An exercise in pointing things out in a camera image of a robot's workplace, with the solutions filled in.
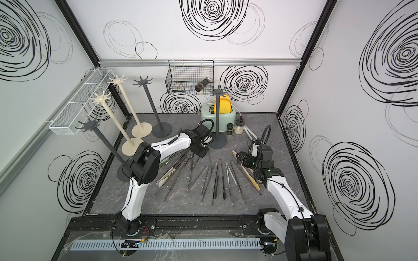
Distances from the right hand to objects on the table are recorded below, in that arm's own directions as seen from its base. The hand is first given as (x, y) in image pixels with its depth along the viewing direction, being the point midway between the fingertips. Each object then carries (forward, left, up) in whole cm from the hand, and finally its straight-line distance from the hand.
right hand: (245, 156), depth 85 cm
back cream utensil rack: (+23, +67, -8) cm, 71 cm away
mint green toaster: (+29, +21, +5) cm, 36 cm away
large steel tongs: (-2, +35, -10) cm, 36 cm away
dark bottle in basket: (+31, +26, +22) cm, 45 cm away
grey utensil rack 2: (+18, +12, -11) cm, 24 cm away
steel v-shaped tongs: (-12, +29, -10) cm, 33 cm away
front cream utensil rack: (+10, +69, -9) cm, 71 cm away
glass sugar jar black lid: (+24, +1, -2) cm, 24 cm away
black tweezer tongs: (-17, +11, -10) cm, 23 cm away
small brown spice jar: (+22, +7, -4) cm, 23 cm away
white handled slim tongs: (-3, +8, -10) cm, 13 cm away
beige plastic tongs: (-5, -3, -9) cm, 11 cm away
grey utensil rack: (+26, +53, -10) cm, 60 cm away
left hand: (+7, +24, -9) cm, 26 cm away
